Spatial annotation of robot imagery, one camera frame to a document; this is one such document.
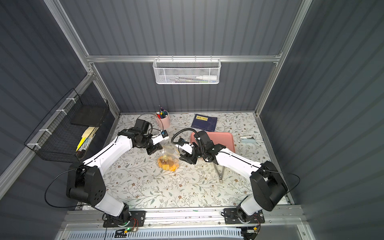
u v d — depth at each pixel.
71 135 0.73
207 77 0.92
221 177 0.86
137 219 0.72
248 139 1.03
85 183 0.44
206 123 1.13
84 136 0.73
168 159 0.93
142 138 0.68
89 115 0.82
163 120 1.04
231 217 0.72
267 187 0.43
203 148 0.65
